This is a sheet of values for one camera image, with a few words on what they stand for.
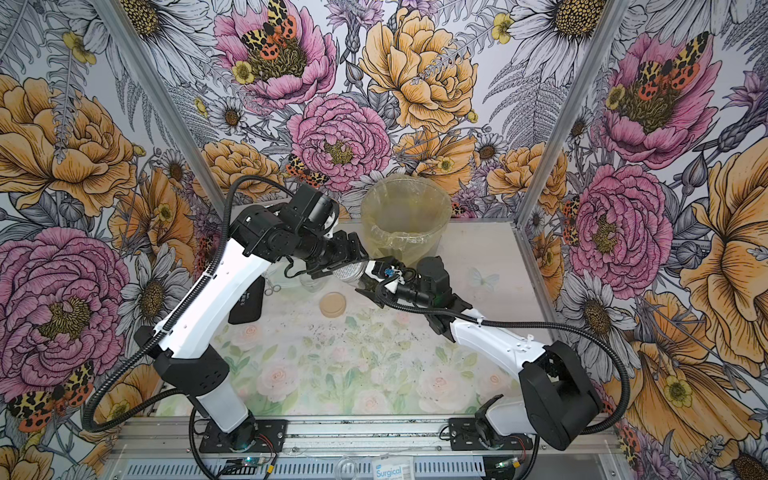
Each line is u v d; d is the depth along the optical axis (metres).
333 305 0.99
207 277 0.43
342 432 0.76
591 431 0.44
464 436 0.74
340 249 0.60
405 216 1.01
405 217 1.03
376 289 0.71
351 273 0.65
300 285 0.99
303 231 0.50
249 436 0.69
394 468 0.70
